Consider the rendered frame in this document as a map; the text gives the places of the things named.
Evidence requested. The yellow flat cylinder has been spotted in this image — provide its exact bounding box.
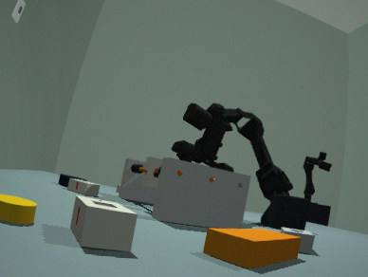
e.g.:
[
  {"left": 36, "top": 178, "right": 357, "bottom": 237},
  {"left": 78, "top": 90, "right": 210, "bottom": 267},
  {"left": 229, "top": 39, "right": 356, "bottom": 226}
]
[{"left": 0, "top": 194, "right": 37, "bottom": 224}]

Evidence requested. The orange rectangular block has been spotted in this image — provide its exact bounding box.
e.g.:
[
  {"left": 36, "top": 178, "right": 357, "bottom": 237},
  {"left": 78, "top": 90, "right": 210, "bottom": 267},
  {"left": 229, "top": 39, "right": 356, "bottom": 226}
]
[{"left": 203, "top": 228, "right": 302, "bottom": 268}]

